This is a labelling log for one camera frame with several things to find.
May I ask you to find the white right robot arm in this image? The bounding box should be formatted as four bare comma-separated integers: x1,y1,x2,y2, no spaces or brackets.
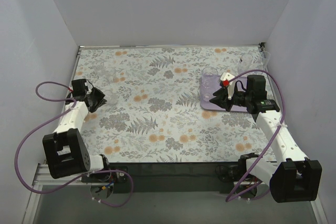
210,71,322,203

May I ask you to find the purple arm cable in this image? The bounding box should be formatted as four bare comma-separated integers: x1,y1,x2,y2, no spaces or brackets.
15,81,134,208
225,69,287,203

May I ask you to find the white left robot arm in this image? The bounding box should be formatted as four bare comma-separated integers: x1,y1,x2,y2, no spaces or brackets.
43,79,108,179

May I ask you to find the lilac plastic tray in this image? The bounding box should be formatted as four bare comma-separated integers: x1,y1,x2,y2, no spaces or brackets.
199,75,247,113

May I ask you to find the clear wine glass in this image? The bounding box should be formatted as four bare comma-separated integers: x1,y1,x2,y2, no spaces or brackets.
260,51,270,67

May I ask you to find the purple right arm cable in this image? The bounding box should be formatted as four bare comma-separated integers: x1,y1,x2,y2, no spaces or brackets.
225,69,287,203

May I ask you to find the small clear tumbler glass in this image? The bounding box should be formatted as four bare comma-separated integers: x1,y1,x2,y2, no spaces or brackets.
202,88,214,102

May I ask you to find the aluminium frame rail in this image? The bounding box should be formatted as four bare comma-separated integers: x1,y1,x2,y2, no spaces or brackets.
34,162,243,186

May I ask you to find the floral patterned tablecloth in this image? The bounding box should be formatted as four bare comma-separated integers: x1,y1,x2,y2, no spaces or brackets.
74,47,267,163

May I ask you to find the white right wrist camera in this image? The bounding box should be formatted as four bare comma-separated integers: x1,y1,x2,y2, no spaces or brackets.
220,72,235,100

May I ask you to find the clear champagne flute glass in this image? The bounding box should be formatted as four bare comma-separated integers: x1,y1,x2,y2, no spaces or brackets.
237,53,253,74

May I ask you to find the clear faceted tumbler glass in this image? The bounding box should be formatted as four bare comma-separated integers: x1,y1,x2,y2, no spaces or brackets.
201,67,218,88

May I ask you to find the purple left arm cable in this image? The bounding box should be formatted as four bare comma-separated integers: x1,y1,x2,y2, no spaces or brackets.
15,81,134,208

